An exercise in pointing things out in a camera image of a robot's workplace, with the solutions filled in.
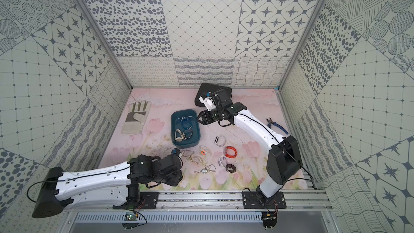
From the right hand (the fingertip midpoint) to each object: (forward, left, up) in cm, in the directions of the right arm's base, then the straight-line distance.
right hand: (202, 119), depth 81 cm
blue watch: (+11, +13, -19) cm, 25 cm away
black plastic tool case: (+38, -1, -14) cm, 41 cm away
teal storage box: (+9, +19, -18) cm, 27 cm away
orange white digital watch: (-8, -1, -18) cm, 20 cm away
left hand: (-27, +8, -10) cm, 30 cm away
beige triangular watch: (-2, +15, -17) cm, 22 cm away
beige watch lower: (-14, +4, -18) cm, 23 cm away
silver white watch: (-2, -10, -20) cm, 22 cm away
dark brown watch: (-18, -16, -15) cm, 28 cm away
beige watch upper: (-10, +9, -18) cm, 23 cm away
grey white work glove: (+13, +45, -17) cm, 50 cm away
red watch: (-9, -12, -17) cm, 23 cm away
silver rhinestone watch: (-18, -4, -19) cm, 27 cm away
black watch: (-1, +9, -17) cm, 19 cm away
